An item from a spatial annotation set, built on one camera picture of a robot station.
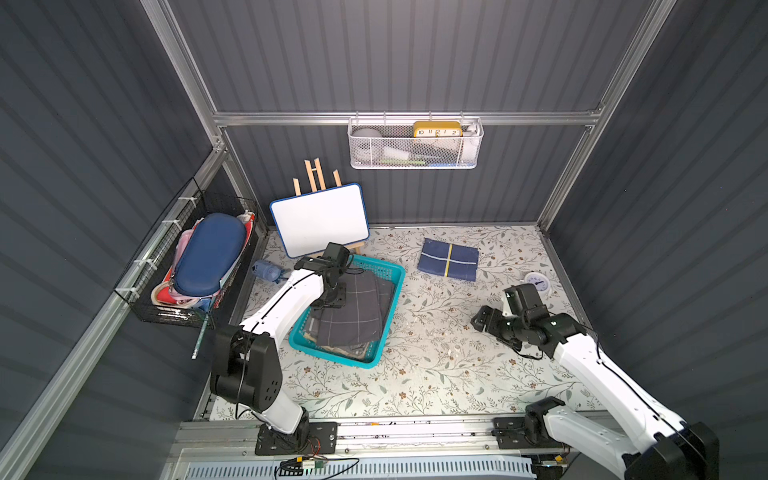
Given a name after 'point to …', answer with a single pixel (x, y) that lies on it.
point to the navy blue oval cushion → (210, 251)
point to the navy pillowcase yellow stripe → (447, 259)
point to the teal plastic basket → (391, 271)
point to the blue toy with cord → (269, 270)
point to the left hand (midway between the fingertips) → (329, 299)
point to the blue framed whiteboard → (307, 223)
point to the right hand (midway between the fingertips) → (489, 324)
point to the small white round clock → (539, 279)
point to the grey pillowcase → (355, 352)
